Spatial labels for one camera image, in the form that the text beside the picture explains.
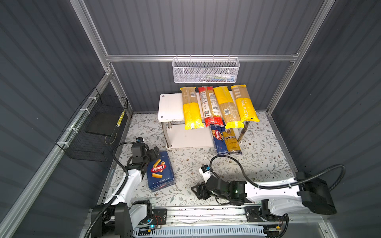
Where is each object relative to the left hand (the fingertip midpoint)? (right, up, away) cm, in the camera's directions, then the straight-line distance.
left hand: (150, 151), depth 87 cm
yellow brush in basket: (-14, +19, -7) cm, 25 cm away
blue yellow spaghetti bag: (+50, +5, +6) cm, 50 cm away
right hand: (+27, -17, -12) cm, 34 cm away
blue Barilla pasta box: (+7, -11, -5) cm, 14 cm away
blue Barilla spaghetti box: (+41, +11, +7) cm, 43 cm away
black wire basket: (-25, +10, -15) cm, 31 cm away
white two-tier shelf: (+14, +21, -15) cm, 29 cm away
